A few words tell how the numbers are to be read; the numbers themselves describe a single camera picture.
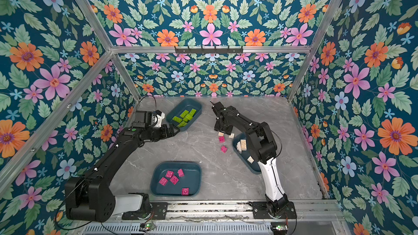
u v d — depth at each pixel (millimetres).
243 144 935
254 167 814
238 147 929
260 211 731
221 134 982
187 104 1112
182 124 1020
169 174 832
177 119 1073
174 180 806
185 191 784
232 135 952
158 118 716
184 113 1097
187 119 1065
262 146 569
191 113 1084
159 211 736
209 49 921
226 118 718
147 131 671
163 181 805
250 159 884
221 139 961
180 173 821
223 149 924
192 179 831
